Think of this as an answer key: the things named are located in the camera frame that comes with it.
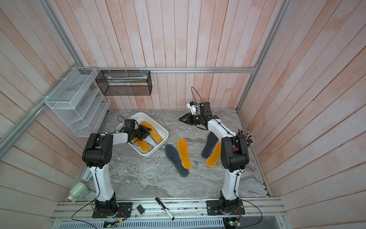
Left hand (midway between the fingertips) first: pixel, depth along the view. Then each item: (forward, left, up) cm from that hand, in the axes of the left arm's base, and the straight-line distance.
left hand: (152, 130), depth 103 cm
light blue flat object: (-32, +35, -1) cm, 47 cm away
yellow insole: (-13, +4, -1) cm, 14 cm away
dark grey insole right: (-8, -43, -3) cm, 44 cm away
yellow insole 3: (-5, -4, -1) cm, 7 cm away
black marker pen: (-50, -14, -2) cm, 52 cm away
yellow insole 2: (-12, -23, -3) cm, 26 cm away
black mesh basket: (+30, +22, +20) cm, 43 cm away
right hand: (-1, -20, +14) cm, 25 cm away
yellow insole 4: (-21, -44, -3) cm, 48 cm away
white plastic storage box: (-11, -2, -2) cm, 11 cm away
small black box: (-50, 0, -4) cm, 50 cm away
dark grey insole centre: (-19, -16, -2) cm, 25 cm away
